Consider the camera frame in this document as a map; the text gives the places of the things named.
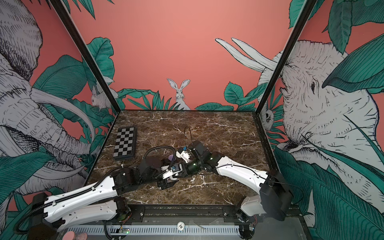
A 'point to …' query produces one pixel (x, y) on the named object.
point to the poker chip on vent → (181, 225)
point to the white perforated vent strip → (189, 230)
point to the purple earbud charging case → (170, 157)
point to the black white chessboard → (125, 145)
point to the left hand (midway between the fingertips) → (176, 169)
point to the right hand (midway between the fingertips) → (174, 175)
